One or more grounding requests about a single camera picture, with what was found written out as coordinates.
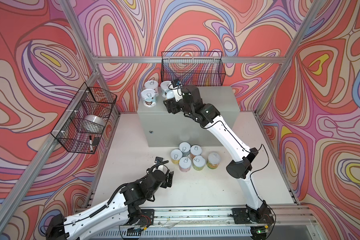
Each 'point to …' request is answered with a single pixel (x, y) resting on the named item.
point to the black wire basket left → (71, 133)
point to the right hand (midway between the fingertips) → (172, 102)
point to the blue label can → (185, 147)
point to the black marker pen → (91, 144)
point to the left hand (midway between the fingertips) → (168, 171)
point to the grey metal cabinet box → (156, 127)
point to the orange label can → (195, 150)
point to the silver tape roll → (94, 120)
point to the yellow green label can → (213, 161)
